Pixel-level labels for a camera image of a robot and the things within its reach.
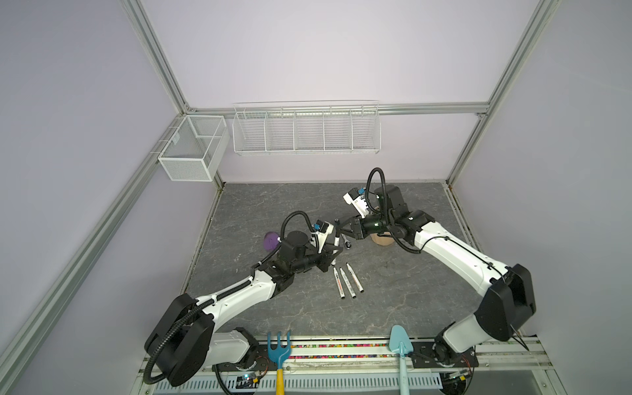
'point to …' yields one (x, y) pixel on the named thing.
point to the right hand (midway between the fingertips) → (337, 229)
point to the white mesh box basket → (196, 147)
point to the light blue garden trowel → (399, 342)
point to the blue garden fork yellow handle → (279, 355)
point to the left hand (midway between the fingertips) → (341, 248)
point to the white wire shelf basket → (346, 127)
